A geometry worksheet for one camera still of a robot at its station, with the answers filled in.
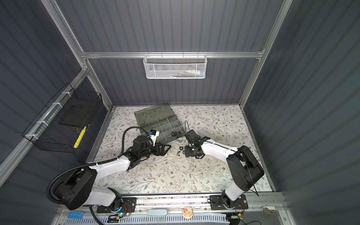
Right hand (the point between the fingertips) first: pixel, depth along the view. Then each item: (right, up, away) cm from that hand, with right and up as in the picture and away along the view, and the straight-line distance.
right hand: (191, 152), depth 90 cm
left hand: (-14, +5, -6) cm, 16 cm away
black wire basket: (-70, +19, -17) cm, 74 cm away
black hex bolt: (-11, +11, +12) cm, 20 cm away
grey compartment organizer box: (-22, +22, +22) cm, 38 cm away
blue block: (-59, -27, -20) cm, 68 cm away
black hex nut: (-7, +2, +5) cm, 8 cm away
